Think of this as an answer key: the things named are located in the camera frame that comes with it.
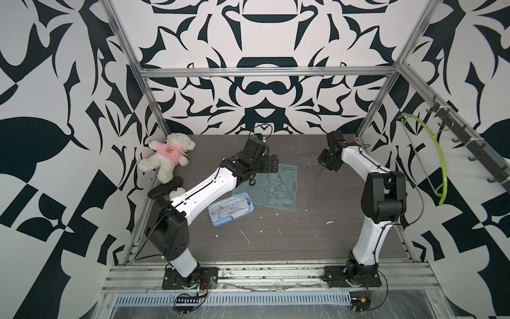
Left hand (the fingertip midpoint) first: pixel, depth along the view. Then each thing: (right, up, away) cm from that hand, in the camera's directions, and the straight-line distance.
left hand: (268, 157), depth 83 cm
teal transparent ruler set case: (+5, -16, +14) cm, 22 cm away
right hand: (+27, -1, +16) cm, 32 cm away
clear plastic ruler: (+25, -5, +11) cm, 28 cm away
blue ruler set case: (-17, -23, +7) cm, 29 cm away
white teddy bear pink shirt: (-49, +1, +18) cm, 52 cm away
